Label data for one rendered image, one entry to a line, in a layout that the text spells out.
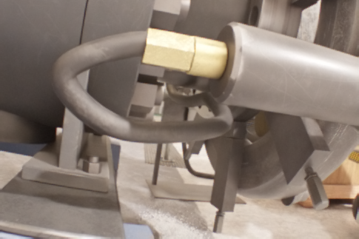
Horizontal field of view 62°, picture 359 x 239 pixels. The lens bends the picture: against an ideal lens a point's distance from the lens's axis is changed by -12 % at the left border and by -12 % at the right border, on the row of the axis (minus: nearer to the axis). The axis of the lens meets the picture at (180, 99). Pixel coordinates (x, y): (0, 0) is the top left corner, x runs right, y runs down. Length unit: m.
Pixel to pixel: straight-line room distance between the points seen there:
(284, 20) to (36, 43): 0.38
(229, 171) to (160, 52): 0.44
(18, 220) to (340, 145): 0.42
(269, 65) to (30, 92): 0.36
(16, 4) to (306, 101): 0.36
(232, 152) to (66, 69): 0.47
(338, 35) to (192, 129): 0.24
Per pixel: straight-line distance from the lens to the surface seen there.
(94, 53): 0.28
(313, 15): 0.77
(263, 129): 0.76
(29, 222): 0.33
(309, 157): 0.44
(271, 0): 0.55
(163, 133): 0.33
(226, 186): 0.69
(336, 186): 1.77
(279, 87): 0.29
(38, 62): 0.47
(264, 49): 0.29
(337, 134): 0.49
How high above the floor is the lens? 0.39
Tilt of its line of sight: 1 degrees up
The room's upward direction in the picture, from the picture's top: 9 degrees clockwise
